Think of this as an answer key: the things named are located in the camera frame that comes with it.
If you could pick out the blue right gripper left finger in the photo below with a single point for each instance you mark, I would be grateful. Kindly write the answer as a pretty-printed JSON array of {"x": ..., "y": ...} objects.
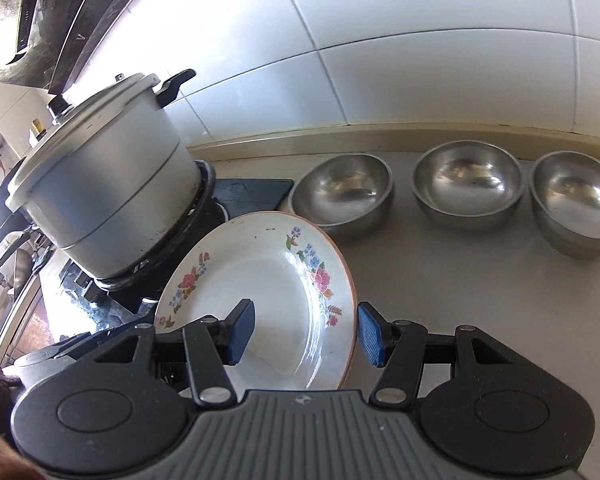
[{"x": 236, "y": 330}]

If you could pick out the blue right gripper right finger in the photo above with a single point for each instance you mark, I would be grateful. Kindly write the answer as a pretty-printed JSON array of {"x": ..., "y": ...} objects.
[{"x": 374, "y": 334}]

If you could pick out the small floral rimmed plate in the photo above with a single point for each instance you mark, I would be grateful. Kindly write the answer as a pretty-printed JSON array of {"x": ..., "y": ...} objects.
[{"x": 301, "y": 288}]

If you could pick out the steel bowl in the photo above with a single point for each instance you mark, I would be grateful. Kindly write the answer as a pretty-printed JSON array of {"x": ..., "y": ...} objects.
[
  {"x": 346, "y": 196},
  {"x": 468, "y": 185},
  {"x": 565, "y": 192}
]

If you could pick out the black gas stove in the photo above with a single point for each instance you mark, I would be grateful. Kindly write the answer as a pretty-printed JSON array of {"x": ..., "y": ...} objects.
[{"x": 134, "y": 294}]

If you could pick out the aluminium pressure cooker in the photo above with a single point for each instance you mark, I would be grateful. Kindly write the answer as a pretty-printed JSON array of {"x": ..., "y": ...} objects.
[{"x": 113, "y": 180}]

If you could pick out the black range hood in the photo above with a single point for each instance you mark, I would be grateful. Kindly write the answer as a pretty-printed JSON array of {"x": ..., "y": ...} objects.
[{"x": 45, "y": 44}]

